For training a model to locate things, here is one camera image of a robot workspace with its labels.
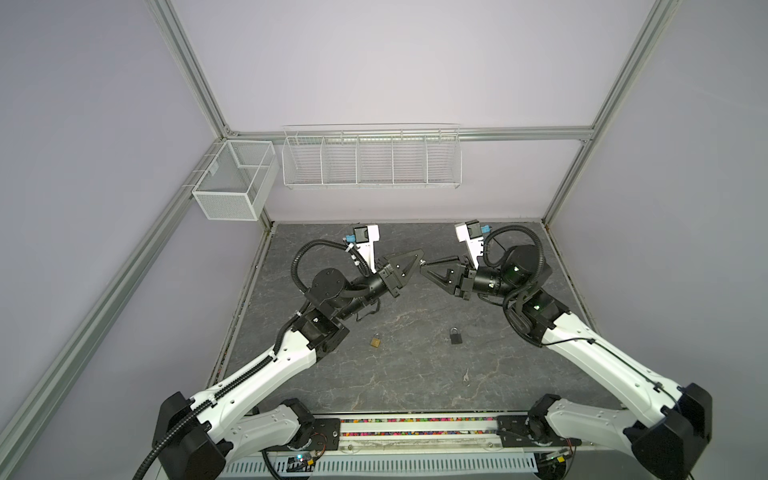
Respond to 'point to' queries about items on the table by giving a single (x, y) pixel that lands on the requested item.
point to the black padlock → (455, 336)
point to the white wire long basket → (372, 156)
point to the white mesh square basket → (238, 183)
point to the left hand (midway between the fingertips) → (425, 260)
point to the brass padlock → (375, 341)
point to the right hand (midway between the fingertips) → (420, 273)
